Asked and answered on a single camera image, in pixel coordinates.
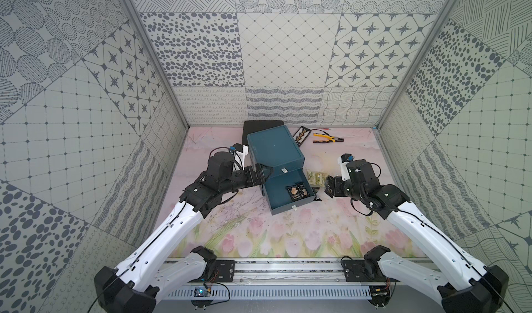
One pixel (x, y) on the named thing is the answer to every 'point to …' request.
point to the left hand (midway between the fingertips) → (264, 166)
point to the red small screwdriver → (326, 129)
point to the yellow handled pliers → (333, 139)
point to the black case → (250, 127)
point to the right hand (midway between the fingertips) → (331, 185)
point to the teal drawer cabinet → (276, 148)
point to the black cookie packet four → (302, 190)
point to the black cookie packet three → (294, 191)
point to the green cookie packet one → (312, 176)
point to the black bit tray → (301, 135)
